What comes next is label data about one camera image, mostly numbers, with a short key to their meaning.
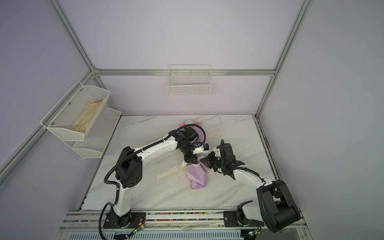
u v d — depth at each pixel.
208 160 0.75
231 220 0.73
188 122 1.04
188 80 0.94
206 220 0.75
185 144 0.68
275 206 0.42
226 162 0.69
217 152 0.82
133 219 0.72
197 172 0.84
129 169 0.51
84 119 0.77
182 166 0.86
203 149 0.78
